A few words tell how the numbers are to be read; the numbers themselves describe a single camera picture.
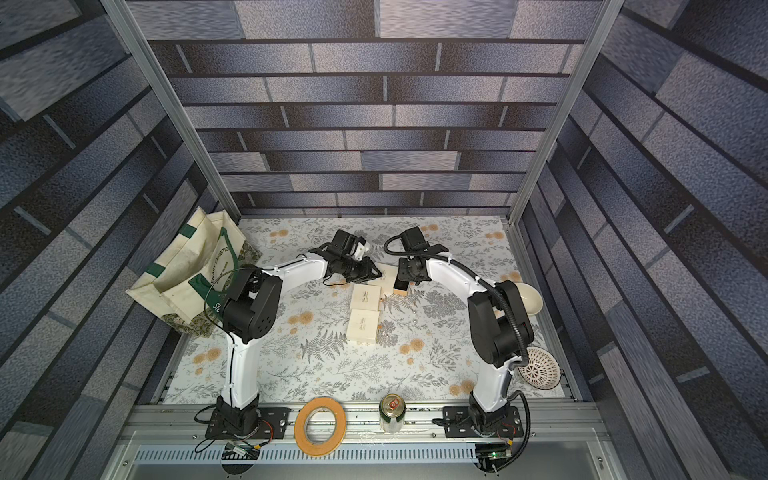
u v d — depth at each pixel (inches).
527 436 27.9
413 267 26.9
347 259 33.7
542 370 31.6
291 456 27.5
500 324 19.1
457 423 28.6
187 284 29.9
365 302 36.3
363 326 34.5
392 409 26.3
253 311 21.7
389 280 38.5
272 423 29.0
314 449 26.9
